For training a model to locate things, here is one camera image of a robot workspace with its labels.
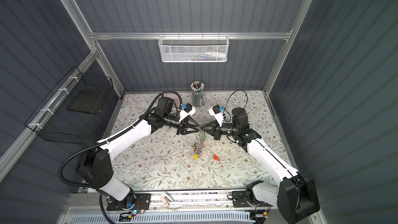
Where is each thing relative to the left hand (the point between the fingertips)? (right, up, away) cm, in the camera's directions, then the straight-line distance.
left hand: (198, 127), depth 75 cm
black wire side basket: (-59, +8, -1) cm, 60 cm away
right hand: (+3, -1, -2) cm, 3 cm away
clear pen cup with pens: (-1, +20, +24) cm, 32 cm away
